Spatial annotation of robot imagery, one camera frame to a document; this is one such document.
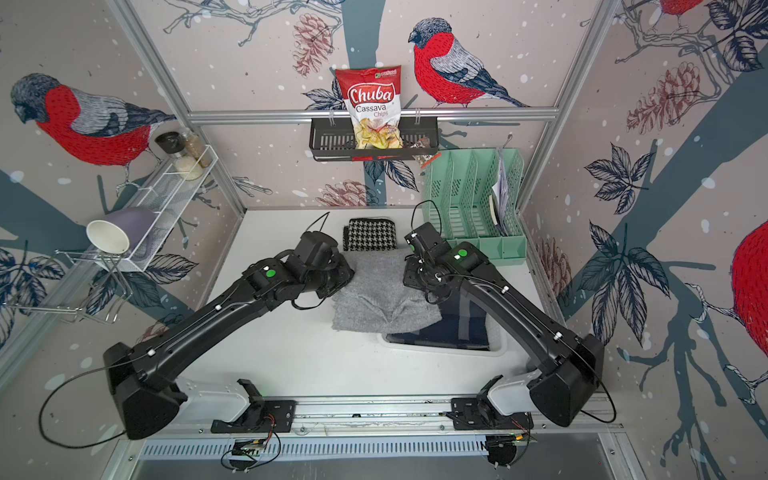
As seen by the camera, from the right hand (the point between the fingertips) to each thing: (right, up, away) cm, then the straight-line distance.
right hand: (408, 276), depth 76 cm
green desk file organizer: (+21, +30, +38) cm, 53 cm away
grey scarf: (-8, -5, -5) cm, 11 cm away
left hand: (-11, +3, -4) cm, 12 cm away
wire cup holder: (-72, -7, -9) cm, 73 cm away
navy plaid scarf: (+16, -16, +10) cm, 25 cm away
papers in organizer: (+30, +23, +16) cm, 41 cm away
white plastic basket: (+24, -16, +3) cm, 29 cm away
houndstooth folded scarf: (-12, +11, +31) cm, 35 cm away
